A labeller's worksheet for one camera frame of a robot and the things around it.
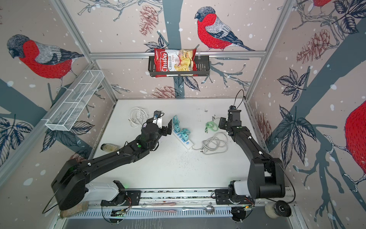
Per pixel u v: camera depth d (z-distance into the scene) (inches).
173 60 34.5
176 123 38.3
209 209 27.0
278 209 24.1
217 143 37.2
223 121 31.9
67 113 28.6
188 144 36.1
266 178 16.4
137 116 42.7
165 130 28.1
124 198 26.5
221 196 28.7
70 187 16.0
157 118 26.1
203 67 37.4
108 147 34.8
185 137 35.5
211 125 40.8
